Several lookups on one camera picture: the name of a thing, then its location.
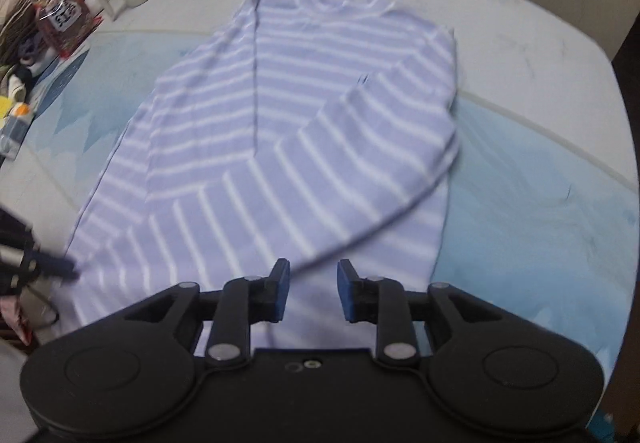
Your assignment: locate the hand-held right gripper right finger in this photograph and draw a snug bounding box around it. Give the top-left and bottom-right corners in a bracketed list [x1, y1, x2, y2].
[337, 259, 541, 368]

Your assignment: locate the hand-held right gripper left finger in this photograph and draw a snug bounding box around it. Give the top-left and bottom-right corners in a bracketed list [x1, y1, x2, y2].
[100, 258, 291, 368]

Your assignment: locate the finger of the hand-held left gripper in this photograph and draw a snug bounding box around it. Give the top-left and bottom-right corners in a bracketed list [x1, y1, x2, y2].
[34, 249, 82, 281]

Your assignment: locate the purple white striped shirt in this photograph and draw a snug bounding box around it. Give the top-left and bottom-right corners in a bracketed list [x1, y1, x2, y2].
[67, 0, 462, 360]

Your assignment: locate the red black snack packet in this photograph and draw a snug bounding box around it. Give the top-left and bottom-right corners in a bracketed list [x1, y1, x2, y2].
[32, 0, 99, 60]

